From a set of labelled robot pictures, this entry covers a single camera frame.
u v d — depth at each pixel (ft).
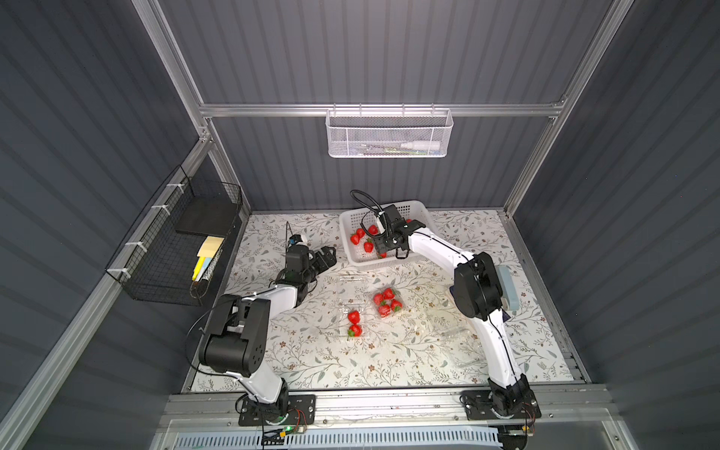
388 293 3.07
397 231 2.56
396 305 2.99
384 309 2.95
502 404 2.13
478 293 1.99
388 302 3.05
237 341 1.52
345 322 2.95
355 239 3.54
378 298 3.09
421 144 2.99
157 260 2.28
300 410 2.37
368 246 3.46
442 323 2.92
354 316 2.91
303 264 2.47
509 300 2.93
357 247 3.54
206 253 2.38
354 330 2.79
